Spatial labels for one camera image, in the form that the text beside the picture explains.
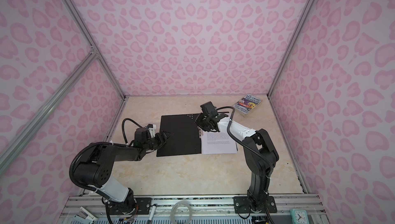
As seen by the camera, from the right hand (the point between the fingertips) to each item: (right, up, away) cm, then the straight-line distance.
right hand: (196, 120), depth 90 cm
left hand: (-15, -10, +3) cm, 19 cm away
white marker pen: (-19, -41, -19) cm, 49 cm away
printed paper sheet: (+13, -14, +5) cm, 20 cm away
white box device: (-49, -42, -21) cm, 68 cm away
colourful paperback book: (+36, +9, +21) cm, 42 cm away
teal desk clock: (+47, -41, -21) cm, 66 cm away
